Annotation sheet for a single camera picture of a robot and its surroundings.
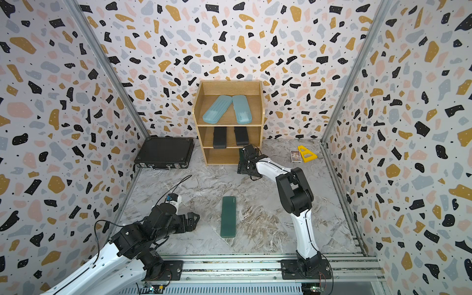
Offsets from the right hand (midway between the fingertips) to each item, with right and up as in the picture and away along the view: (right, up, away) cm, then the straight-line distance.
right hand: (245, 169), depth 103 cm
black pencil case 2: (-2, +18, -4) cm, 19 cm away
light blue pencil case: (-14, +29, -15) cm, 35 cm away
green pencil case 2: (-2, +8, -17) cm, 19 cm away
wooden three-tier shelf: (-21, +40, -6) cm, 46 cm away
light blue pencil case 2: (-1, +30, -13) cm, 33 cm away
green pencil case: (-8, -22, -15) cm, 28 cm away
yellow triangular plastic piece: (+39, +10, +13) cm, 42 cm away
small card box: (+31, +7, +10) cm, 33 cm away
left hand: (-21, -18, -27) cm, 39 cm away
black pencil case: (-14, +16, -6) cm, 22 cm away
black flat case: (-50, +9, +11) cm, 52 cm away
